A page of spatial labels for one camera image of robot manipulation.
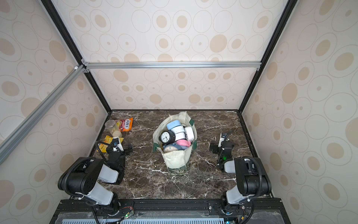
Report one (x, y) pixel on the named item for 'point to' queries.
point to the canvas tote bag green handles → (177, 162)
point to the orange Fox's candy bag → (126, 125)
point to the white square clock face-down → (189, 133)
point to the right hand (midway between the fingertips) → (225, 142)
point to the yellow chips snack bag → (103, 147)
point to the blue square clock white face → (173, 124)
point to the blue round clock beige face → (172, 147)
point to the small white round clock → (180, 132)
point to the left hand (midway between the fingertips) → (124, 138)
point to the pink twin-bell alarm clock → (184, 142)
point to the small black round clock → (167, 136)
